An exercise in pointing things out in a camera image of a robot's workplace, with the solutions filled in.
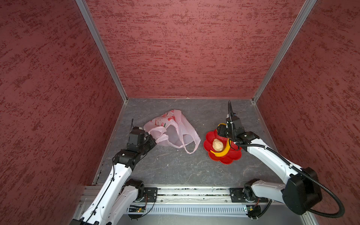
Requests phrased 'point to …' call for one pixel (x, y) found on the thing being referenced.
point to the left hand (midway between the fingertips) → (156, 142)
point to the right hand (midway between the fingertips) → (219, 131)
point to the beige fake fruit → (217, 145)
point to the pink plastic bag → (173, 129)
